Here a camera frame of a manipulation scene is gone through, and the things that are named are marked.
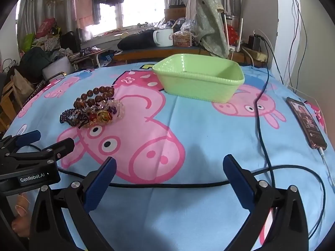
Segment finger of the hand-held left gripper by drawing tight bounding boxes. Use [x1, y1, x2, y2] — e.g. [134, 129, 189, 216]
[6, 138, 75, 166]
[0, 130, 41, 156]

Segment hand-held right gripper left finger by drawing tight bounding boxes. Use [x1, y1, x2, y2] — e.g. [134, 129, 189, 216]
[27, 157, 117, 251]

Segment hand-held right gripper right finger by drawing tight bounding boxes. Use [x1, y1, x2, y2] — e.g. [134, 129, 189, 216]
[222, 155, 310, 251]

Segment black bead bracelet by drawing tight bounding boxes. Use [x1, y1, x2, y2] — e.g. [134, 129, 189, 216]
[60, 108, 87, 128]

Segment gold green ornament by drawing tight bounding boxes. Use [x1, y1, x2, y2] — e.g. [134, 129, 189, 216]
[95, 111, 112, 125]

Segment purple bead bracelet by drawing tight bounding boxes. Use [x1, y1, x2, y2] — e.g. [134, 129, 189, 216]
[93, 102, 119, 114]

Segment yellow crystal bead bracelet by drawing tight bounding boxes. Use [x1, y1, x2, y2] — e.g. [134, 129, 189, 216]
[84, 102, 125, 129]

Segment brown wooden bead bracelet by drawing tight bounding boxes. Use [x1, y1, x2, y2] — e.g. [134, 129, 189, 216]
[74, 86, 116, 109]

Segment green plastic basket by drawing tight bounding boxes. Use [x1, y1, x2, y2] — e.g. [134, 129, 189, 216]
[152, 54, 245, 103]

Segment person's left hand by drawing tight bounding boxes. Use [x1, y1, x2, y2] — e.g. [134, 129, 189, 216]
[11, 191, 33, 239]

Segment wooden chair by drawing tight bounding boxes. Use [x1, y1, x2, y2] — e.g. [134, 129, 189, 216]
[0, 78, 19, 132]

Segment brown paper bag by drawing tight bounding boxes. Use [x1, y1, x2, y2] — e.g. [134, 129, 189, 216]
[13, 69, 36, 98]

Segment grey metal pot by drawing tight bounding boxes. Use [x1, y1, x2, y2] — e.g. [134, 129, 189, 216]
[42, 56, 75, 81]

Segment dark green cloth pile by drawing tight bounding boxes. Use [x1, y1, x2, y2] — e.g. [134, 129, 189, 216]
[19, 47, 53, 77]

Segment cartoon pig printed blanket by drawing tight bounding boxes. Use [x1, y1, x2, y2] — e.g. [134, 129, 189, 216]
[8, 63, 331, 251]

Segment smartphone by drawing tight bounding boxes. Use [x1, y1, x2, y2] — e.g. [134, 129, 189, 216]
[286, 97, 328, 150]

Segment small low table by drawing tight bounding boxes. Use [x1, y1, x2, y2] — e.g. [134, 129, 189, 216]
[70, 47, 116, 69]

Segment green plastic bag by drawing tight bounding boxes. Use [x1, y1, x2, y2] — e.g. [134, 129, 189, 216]
[21, 33, 36, 53]

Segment black bag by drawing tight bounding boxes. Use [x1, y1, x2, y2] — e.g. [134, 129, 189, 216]
[60, 31, 79, 54]

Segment red plastic bag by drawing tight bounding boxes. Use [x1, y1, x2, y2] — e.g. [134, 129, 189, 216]
[35, 18, 57, 38]

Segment black cushion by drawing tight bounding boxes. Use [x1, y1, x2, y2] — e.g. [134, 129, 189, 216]
[117, 29, 158, 50]

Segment pink hanging garment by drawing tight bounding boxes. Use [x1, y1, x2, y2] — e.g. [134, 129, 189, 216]
[74, 0, 95, 30]

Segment white router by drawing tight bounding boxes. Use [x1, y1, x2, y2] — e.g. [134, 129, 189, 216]
[224, 13, 244, 53]

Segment black power adapter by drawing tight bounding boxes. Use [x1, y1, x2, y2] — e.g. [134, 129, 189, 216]
[247, 34, 263, 51]

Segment white enamel mug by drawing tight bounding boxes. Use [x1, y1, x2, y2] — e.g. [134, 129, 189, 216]
[152, 29, 175, 47]

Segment clear plastic snack bag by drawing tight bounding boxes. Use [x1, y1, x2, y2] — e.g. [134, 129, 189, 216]
[173, 19, 196, 48]

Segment green floral cloth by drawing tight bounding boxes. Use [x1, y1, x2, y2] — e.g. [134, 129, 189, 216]
[186, 0, 230, 59]

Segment black cable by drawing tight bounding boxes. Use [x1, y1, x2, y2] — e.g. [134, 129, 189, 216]
[255, 35, 275, 186]
[29, 142, 326, 239]

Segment white charging cable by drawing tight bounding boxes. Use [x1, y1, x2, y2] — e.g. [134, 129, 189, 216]
[286, 84, 335, 187]

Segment black wall cables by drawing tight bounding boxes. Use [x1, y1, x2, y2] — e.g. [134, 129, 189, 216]
[284, 0, 311, 93]

